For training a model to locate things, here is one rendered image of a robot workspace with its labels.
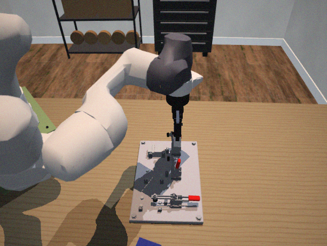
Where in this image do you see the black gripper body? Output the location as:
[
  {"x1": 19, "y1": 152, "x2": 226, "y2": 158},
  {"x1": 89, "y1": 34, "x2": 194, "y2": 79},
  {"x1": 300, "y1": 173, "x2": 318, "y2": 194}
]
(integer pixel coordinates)
[{"x1": 166, "y1": 93, "x2": 190, "y2": 117}]

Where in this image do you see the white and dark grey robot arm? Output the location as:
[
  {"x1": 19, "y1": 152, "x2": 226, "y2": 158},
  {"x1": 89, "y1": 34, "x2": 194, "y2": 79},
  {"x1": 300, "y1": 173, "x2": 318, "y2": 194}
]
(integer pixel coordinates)
[{"x1": 0, "y1": 13, "x2": 203, "y2": 191}]

